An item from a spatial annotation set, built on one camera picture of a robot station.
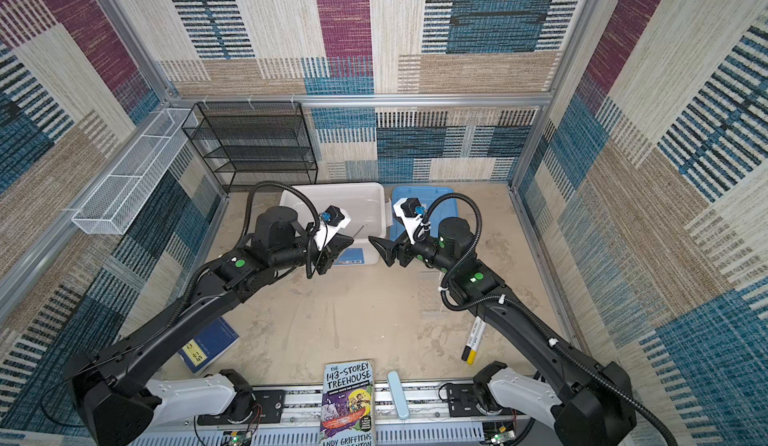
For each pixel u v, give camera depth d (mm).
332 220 580
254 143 1082
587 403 384
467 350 812
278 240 534
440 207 565
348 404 717
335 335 851
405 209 582
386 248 613
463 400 738
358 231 698
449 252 550
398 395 723
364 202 1022
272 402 744
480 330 844
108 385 381
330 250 616
